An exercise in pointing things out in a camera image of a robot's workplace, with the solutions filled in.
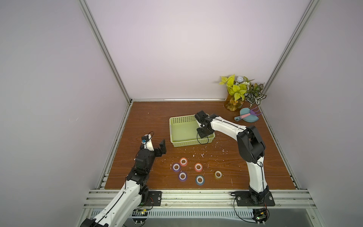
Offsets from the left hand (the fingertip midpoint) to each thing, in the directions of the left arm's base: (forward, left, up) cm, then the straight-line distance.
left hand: (159, 140), depth 82 cm
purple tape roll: (-12, -10, -12) cm, 20 cm away
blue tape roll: (-19, -25, -12) cm, 33 cm away
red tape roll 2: (-12, -24, -12) cm, 29 cm away
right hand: (+13, -29, -9) cm, 33 cm away
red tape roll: (-9, -15, -12) cm, 21 cm away
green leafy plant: (+35, -53, +12) cm, 64 cm away
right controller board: (-35, -55, -14) cm, 66 cm away
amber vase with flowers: (+36, -52, -7) cm, 63 cm away
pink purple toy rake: (+32, -69, -12) cm, 77 cm away
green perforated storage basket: (+13, -14, -11) cm, 22 cm away
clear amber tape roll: (-16, -35, -12) cm, 41 cm away
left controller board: (-36, +8, -16) cm, 40 cm away
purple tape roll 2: (-17, -15, -13) cm, 26 cm away
